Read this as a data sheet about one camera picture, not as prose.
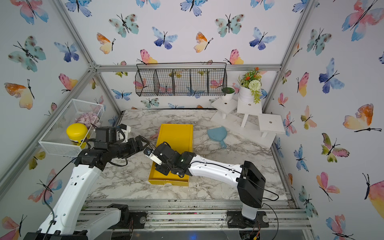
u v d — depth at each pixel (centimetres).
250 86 83
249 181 42
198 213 77
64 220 38
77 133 64
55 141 64
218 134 110
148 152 63
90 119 69
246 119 104
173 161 56
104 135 53
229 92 102
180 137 79
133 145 63
